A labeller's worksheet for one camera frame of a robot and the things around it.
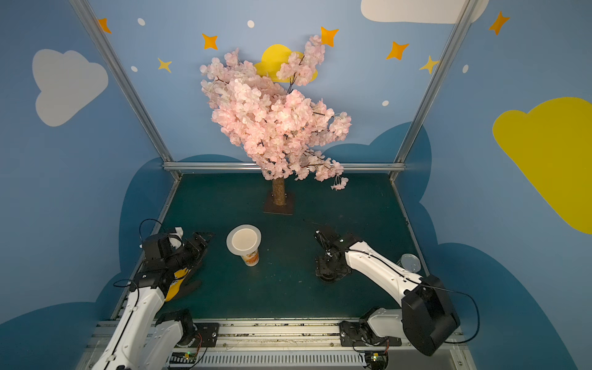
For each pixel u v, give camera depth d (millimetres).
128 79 857
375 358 733
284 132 679
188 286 845
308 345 736
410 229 1066
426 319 410
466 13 698
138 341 453
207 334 735
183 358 731
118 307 839
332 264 691
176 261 662
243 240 787
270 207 1100
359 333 652
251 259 849
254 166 936
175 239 649
